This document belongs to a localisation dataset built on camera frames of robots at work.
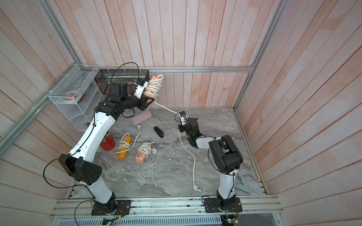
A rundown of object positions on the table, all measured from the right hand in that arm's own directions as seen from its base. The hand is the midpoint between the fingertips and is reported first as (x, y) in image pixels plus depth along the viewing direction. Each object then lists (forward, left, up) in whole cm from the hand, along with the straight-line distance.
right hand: (180, 117), depth 96 cm
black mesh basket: (+19, +53, +20) cm, 59 cm away
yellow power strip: (-26, +38, -9) cm, 47 cm away
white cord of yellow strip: (-19, +36, -7) cm, 41 cm away
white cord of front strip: (-21, +22, -7) cm, 31 cm away
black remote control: (-6, +16, -10) cm, 20 cm away
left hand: (-7, +16, +22) cm, 28 cm away
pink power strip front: (-28, +24, -6) cm, 37 cm away
